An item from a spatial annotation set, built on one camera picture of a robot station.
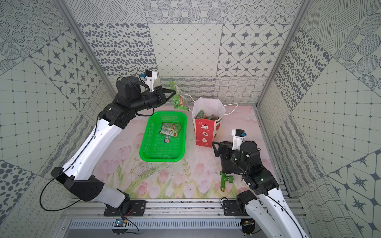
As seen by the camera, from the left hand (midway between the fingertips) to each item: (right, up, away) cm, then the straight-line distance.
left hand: (175, 87), depth 61 cm
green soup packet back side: (-9, -21, +43) cm, 49 cm away
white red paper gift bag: (+15, -20, +23) cm, 34 cm away
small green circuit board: (-29, -64, +10) cm, 71 cm away
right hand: (+20, -26, +10) cm, 35 cm away
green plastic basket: (-20, -32, +35) cm, 51 cm away
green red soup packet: (+13, -11, +35) cm, 39 cm away
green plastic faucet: (+28, -47, +21) cm, 59 cm away
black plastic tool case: (+27, -40, +20) cm, 53 cm away
